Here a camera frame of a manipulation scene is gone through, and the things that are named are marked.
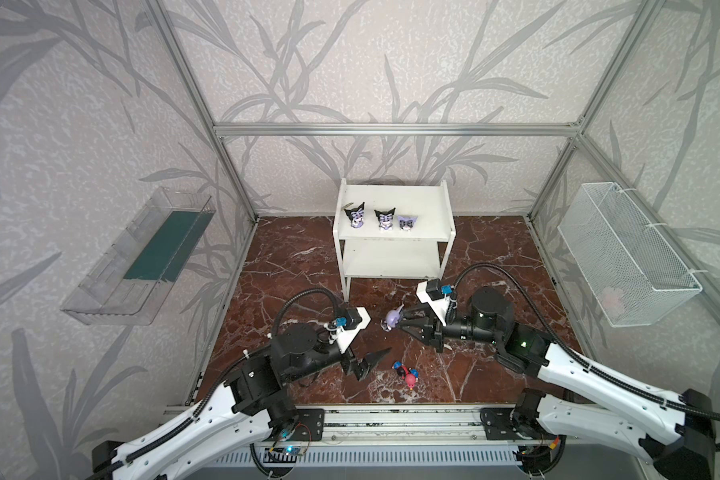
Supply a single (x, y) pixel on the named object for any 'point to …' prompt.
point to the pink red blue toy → (410, 380)
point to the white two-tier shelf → (392, 232)
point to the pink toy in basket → (612, 300)
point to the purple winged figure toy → (406, 223)
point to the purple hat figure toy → (391, 319)
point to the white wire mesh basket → (634, 273)
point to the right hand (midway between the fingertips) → (401, 308)
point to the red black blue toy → (401, 369)
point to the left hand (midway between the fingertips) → (380, 323)
